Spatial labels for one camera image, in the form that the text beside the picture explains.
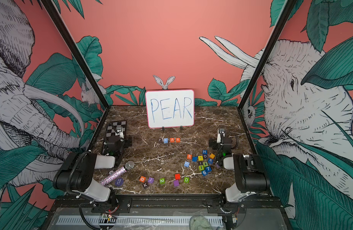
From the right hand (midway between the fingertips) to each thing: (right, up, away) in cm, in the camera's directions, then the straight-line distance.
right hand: (217, 134), depth 95 cm
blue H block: (-9, -12, -2) cm, 15 cm away
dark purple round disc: (-61, -27, -13) cm, 68 cm away
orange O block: (-47, -25, -13) cm, 55 cm away
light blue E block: (-35, -5, +3) cm, 36 cm away
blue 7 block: (-8, -21, -9) cm, 24 cm away
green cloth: (-15, -41, -26) cm, 51 cm away
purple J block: (-42, -26, -13) cm, 51 cm away
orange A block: (-31, -5, +3) cm, 31 cm away
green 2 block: (-36, -26, -13) cm, 46 cm away
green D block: (-21, -25, -13) cm, 36 cm away
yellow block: (-12, -15, -6) cm, 20 cm away
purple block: (-27, -27, -13) cm, 41 cm away
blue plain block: (-16, -16, -5) cm, 23 cm away
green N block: (-9, -18, -7) cm, 22 cm away
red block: (-27, -24, -13) cm, 38 cm away
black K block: (-45, -28, -15) cm, 55 cm away
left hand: (-64, +1, -1) cm, 64 cm away
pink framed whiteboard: (-32, +18, +6) cm, 37 cm away
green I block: (-12, -20, -9) cm, 25 cm away
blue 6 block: (-10, -22, -10) cm, 27 cm away
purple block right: (-6, -14, -23) cm, 28 cm away
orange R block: (-27, -5, +4) cm, 27 cm away
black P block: (-40, -5, +3) cm, 40 cm away
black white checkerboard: (-75, +1, +6) cm, 75 cm away
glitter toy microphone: (-56, -18, -11) cm, 59 cm away
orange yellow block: (-4, -14, -3) cm, 15 cm away
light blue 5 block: (-21, -18, -7) cm, 29 cm away
